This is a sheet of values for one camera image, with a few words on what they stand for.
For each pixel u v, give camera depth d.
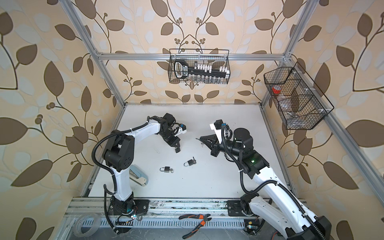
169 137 0.82
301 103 0.73
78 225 0.68
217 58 0.91
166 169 0.87
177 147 0.92
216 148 0.58
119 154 0.52
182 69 0.85
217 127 0.57
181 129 0.87
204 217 0.71
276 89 0.87
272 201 0.46
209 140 0.62
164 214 0.74
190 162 0.89
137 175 0.81
